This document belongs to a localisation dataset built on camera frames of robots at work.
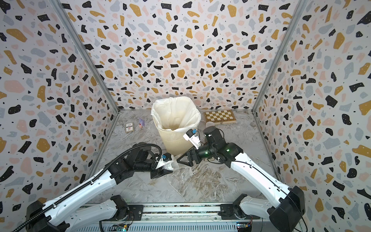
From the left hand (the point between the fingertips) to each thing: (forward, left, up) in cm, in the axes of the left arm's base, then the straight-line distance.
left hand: (171, 164), depth 72 cm
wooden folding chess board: (+46, -33, -15) cm, 59 cm away
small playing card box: (+38, +37, -17) cm, 56 cm away
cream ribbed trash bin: (+13, 0, +1) cm, 13 cm away
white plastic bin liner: (+34, -2, +1) cm, 34 cm away
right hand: (0, -6, +7) cm, 9 cm away
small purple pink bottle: (+40, +28, -14) cm, 51 cm away
